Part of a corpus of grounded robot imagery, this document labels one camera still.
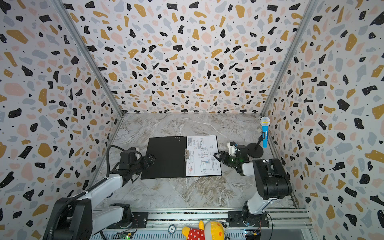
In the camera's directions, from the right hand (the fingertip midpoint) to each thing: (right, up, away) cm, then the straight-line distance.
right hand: (215, 154), depth 93 cm
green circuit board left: (-45, -34, -23) cm, 61 cm away
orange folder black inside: (-30, -1, +5) cm, 30 cm away
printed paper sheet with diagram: (-9, -5, +2) cm, 10 cm away
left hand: (-38, -2, -5) cm, 39 cm away
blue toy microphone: (+26, +20, -11) cm, 35 cm away
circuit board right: (+16, -35, -22) cm, 44 cm away
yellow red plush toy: (-4, -28, -28) cm, 40 cm away
